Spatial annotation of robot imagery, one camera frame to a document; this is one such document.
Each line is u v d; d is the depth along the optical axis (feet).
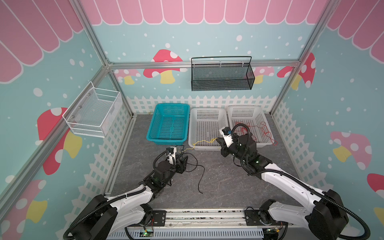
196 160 3.11
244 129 3.56
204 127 3.69
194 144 3.36
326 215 1.30
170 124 3.69
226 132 2.12
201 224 2.43
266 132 3.25
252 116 3.82
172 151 2.35
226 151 2.26
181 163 2.46
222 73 3.08
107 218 1.37
